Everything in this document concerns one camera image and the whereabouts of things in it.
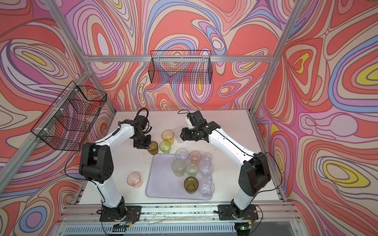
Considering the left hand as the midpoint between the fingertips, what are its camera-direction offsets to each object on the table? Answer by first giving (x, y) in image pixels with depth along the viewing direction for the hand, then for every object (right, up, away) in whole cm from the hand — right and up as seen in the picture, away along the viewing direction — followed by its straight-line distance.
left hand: (151, 147), depth 92 cm
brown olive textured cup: (+25, -19, -10) cm, 34 cm away
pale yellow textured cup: (+18, -11, -5) cm, 22 cm away
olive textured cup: (0, -2, +4) cm, 5 cm away
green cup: (+8, 0, +4) cm, 9 cm away
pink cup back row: (+28, -6, -1) cm, 29 cm away
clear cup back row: (+17, +9, +2) cm, 19 cm away
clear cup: (+35, -12, -3) cm, 37 cm away
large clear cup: (+34, -22, -11) cm, 42 cm away
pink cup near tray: (-8, -18, -7) cm, 21 cm away
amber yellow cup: (+10, +7, +4) cm, 13 cm away
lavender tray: (+8, -20, -7) cm, 23 cm away
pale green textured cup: (+26, -13, -4) cm, 29 cm away
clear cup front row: (+20, -4, -2) cm, 20 cm away
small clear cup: (+35, -6, -3) cm, 36 cm away
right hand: (+22, +6, -9) cm, 25 cm away
